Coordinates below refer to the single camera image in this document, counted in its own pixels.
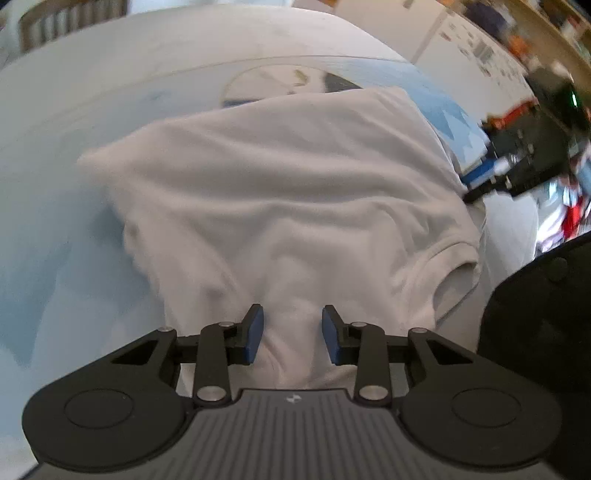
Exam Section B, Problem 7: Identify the white cloth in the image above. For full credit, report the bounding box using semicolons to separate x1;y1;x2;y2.
537;178;572;253

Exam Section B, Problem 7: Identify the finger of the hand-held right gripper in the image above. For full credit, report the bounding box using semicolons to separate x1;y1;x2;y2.
462;181;506;205
459;156;503;185

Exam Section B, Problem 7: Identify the white shirt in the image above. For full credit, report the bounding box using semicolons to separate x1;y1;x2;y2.
76;87;484;393

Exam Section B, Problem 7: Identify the black rounded object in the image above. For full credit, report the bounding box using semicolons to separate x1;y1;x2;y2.
478;231;591;371

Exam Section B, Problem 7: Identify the long grey sticker cabinet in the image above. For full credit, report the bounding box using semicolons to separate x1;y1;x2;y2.
411;0;537;103

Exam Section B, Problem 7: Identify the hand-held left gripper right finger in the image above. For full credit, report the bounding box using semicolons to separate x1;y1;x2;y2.
321;304;478;408

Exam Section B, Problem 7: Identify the red garment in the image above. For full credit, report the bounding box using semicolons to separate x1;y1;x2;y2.
561;180;591;241

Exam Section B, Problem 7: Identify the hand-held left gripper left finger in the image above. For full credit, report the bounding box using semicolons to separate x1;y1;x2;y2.
111;304;266;408

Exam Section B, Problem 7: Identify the wooden chair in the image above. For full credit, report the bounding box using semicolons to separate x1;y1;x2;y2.
18;0;129;54

